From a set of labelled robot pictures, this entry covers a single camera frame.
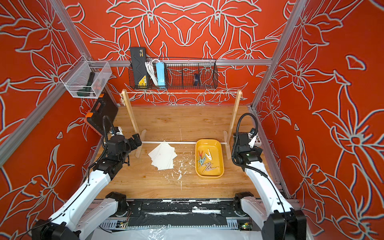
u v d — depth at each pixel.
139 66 0.87
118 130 0.70
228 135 1.00
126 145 0.64
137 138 0.73
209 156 0.90
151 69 0.86
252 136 0.67
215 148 0.93
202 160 0.87
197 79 0.93
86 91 0.79
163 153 0.93
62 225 0.39
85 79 0.90
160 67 0.89
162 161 0.90
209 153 0.92
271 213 0.40
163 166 0.88
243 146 0.61
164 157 0.92
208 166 0.86
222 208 0.73
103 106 1.01
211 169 0.85
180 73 0.97
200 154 0.91
